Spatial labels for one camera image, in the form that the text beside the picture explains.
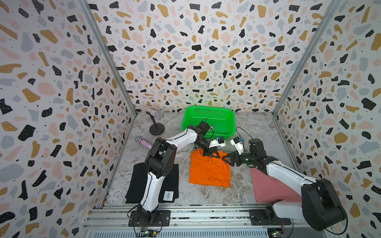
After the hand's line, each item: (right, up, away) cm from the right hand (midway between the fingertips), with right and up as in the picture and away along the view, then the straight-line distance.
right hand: (226, 157), depth 84 cm
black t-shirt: (-32, -17, -3) cm, 36 cm away
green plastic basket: (+3, +23, +33) cm, 40 cm away
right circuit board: (+21, -34, -13) cm, 42 cm away
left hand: (-3, +1, +3) cm, 4 cm away
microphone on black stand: (-47, +16, +26) cm, 56 cm away
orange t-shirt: (-9, -9, +6) cm, 14 cm away
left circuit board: (-39, -33, -14) cm, 53 cm away
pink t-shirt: (+24, -18, +1) cm, 30 cm away
